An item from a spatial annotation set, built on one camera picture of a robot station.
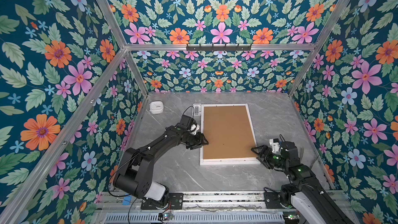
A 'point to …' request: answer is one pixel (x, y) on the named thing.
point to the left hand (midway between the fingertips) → (208, 141)
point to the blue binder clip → (126, 199)
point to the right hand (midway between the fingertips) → (253, 152)
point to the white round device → (156, 107)
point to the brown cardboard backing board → (228, 132)
